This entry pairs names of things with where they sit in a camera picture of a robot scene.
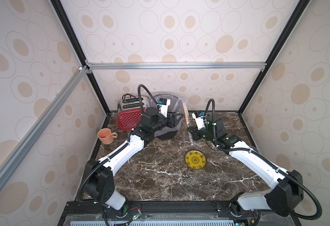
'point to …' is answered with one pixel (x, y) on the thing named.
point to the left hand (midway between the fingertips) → (184, 114)
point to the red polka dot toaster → (129, 114)
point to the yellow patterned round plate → (195, 159)
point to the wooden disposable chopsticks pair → (185, 112)
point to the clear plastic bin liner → (176, 106)
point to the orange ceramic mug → (106, 136)
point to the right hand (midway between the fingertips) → (194, 126)
